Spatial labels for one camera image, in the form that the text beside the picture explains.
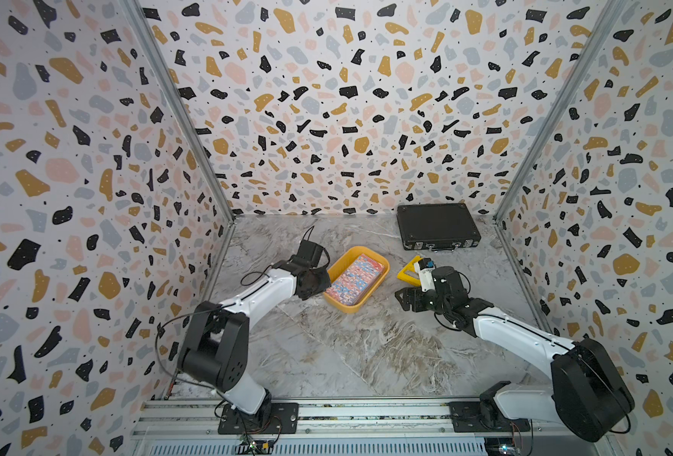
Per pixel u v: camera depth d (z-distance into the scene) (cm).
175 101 84
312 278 78
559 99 88
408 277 101
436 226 117
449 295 67
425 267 78
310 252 73
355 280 95
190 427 73
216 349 45
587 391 42
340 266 98
